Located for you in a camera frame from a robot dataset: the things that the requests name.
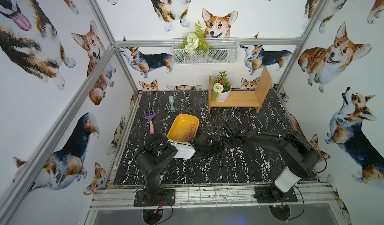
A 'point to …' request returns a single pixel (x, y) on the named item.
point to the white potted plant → (222, 88)
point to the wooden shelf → (244, 98)
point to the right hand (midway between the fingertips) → (228, 141)
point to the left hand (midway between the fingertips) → (223, 146)
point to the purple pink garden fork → (150, 117)
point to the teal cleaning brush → (171, 100)
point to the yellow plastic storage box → (184, 128)
